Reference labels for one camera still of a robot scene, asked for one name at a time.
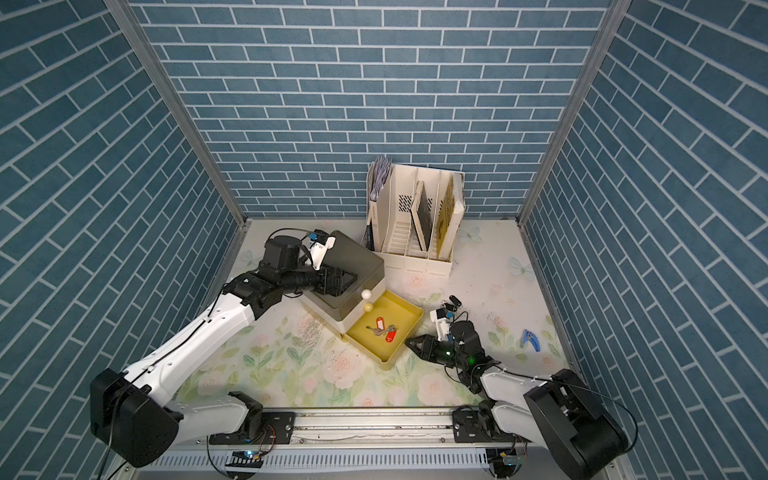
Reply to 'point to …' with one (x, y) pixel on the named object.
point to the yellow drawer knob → (368, 307)
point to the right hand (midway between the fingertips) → (411, 345)
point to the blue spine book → (377, 174)
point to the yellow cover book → (451, 218)
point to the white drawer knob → (366, 294)
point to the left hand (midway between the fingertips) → (352, 275)
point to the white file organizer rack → (400, 248)
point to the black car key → (455, 300)
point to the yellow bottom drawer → (396, 310)
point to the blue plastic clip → (528, 335)
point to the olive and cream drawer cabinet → (370, 273)
